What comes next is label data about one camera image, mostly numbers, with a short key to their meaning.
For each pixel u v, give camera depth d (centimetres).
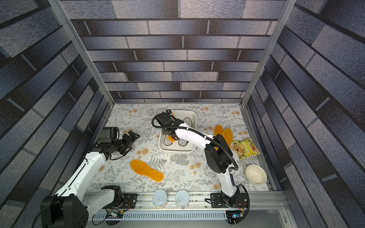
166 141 94
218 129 104
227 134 98
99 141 62
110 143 63
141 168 85
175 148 93
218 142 50
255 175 81
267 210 76
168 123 67
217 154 49
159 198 70
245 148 89
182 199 70
